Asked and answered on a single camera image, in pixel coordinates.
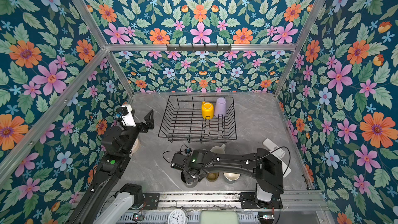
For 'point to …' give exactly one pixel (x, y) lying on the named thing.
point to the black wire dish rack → (198, 118)
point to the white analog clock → (178, 216)
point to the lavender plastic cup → (220, 108)
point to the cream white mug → (219, 150)
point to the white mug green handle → (231, 177)
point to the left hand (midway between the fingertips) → (143, 107)
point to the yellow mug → (207, 110)
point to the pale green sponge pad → (218, 217)
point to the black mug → (193, 185)
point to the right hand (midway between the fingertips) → (190, 177)
